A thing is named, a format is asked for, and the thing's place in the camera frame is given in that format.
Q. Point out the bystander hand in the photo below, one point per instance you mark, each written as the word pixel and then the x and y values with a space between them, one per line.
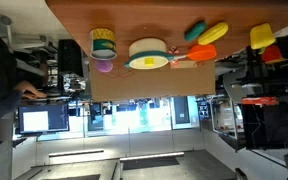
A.
pixel 30 90

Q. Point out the orange toy pan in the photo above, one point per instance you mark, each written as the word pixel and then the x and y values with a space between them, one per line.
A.
pixel 202 52

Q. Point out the computer monitor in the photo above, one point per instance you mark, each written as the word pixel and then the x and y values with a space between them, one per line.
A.
pixel 44 119

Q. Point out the black computer tower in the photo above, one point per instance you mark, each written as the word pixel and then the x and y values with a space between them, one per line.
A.
pixel 70 56

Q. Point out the long ceiling light strip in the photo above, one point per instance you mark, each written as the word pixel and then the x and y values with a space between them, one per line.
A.
pixel 151 156
pixel 76 152

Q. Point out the purple round bowl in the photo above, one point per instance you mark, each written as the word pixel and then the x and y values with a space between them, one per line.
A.
pixel 103 66

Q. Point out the yellow green patterned cup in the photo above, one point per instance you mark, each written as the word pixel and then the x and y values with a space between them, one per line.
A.
pixel 102 42

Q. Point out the yellow square block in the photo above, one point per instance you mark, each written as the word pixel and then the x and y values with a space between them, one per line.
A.
pixel 149 61

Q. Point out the cream pot with green rim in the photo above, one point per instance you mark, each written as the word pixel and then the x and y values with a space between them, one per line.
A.
pixel 147 46

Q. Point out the pink bunny plush toy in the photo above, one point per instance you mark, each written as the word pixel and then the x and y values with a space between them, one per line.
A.
pixel 174 50

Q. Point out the teal oblong toy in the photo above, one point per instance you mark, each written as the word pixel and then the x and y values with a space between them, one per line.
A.
pixel 194 31

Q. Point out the yellow oblong toy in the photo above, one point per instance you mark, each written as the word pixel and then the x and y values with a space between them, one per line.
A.
pixel 213 33

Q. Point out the red flat box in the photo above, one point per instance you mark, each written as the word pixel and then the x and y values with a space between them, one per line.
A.
pixel 259 100

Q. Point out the small green toy piece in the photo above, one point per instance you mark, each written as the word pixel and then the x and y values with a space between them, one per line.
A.
pixel 262 50

